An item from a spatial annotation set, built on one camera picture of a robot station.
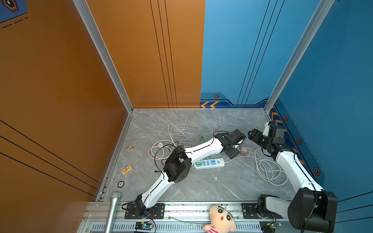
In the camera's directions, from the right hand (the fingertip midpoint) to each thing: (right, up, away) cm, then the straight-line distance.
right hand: (251, 134), depth 85 cm
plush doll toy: (-22, -37, -21) cm, 48 cm away
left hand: (-10, -9, +3) cm, 14 cm away
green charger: (-31, -17, 0) cm, 36 cm away
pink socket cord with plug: (-56, -11, +9) cm, 57 cm away
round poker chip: (-76, -28, -3) cm, 82 cm away
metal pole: (-76, -34, -11) cm, 84 cm away
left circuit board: (-60, -44, -15) cm, 75 cm away
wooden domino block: (-76, -22, +1) cm, 79 cm away
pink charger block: (-2, -12, +9) cm, 15 cm away
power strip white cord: (+11, -22, +2) cm, 25 cm away
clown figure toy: (-77, -10, +11) cm, 78 cm away
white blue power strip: (-25, -18, +2) cm, 31 cm away
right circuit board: (+2, -44, -15) cm, 47 cm away
